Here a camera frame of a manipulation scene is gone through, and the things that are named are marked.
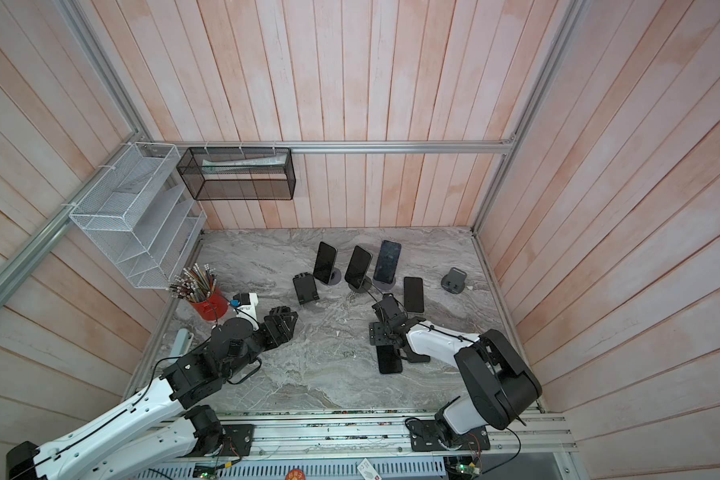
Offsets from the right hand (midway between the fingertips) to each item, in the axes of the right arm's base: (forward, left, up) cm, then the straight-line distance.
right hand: (384, 329), depth 93 cm
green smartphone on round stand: (+22, +20, +6) cm, 31 cm away
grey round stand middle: (+17, +6, 0) cm, 18 cm away
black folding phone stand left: (+12, +26, +5) cm, 29 cm away
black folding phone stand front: (-17, -4, +22) cm, 28 cm away
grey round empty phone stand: (+17, -24, +4) cm, 30 cm away
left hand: (-8, +26, +19) cm, 33 cm away
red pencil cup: (+3, +54, +7) cm, 54 cm away
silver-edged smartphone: (+13, -10, 0) cm, 17 cm away
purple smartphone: (+22, -2, +12) cm, 25 cm away
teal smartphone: (+17, +9, +11) cm, 22 cm away
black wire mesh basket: (+35, +46, +34) cm, 67 cm away
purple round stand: (+16, 0, +1) cm, 16 cm away
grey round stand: (+19, +17, +2) cm, 26 cm away
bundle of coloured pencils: (+3, +54, +20) cm, 58 cm away
